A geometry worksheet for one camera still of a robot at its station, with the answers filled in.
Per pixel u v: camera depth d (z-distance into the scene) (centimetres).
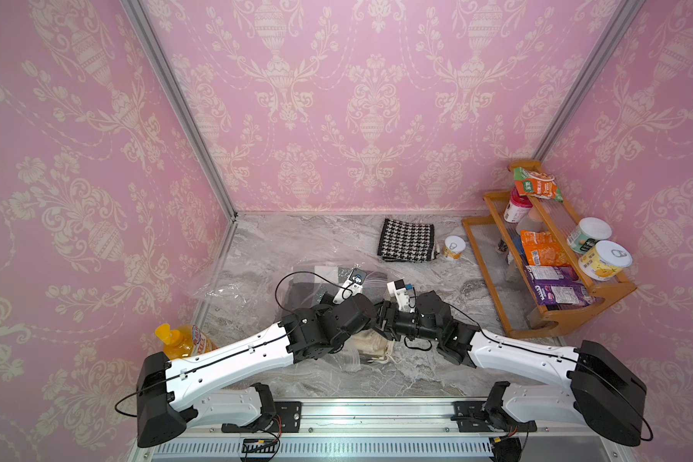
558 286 79
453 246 103
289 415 75
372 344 76
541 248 86
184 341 68
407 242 106
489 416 66
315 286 87
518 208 92
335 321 52
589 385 42
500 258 106
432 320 60
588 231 69
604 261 65
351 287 60
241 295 97
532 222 88
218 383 43
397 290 74
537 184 84
